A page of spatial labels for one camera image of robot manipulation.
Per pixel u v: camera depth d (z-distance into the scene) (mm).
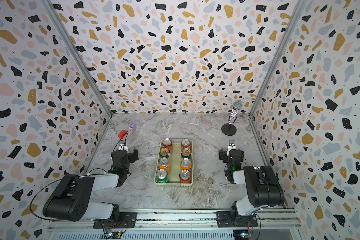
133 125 1092
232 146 813
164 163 820
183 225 732
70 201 437
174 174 916
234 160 716
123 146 781
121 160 696
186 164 832
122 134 1071
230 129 1121
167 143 922
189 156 859
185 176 779
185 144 901
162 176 778
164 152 865
